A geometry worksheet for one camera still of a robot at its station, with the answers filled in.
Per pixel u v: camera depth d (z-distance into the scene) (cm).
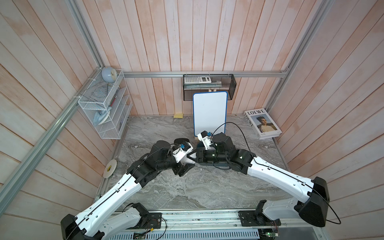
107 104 75
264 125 110
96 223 39
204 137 66
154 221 73
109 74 80
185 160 67
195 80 90
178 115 120
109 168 93
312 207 38
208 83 89
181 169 60
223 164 54
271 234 70
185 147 58
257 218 66
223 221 73
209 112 90
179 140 105
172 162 60
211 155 61
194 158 65
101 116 80
